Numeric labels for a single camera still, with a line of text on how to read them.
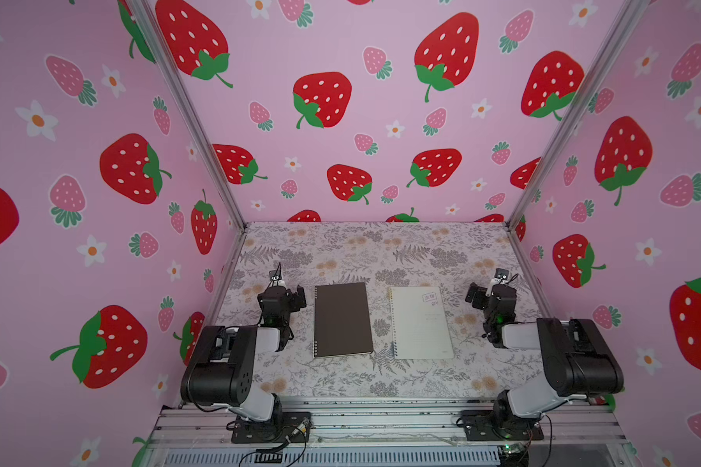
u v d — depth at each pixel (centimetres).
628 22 70
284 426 73
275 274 82
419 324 95
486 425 73
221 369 46
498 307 74
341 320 93
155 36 71
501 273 82
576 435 73
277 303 72
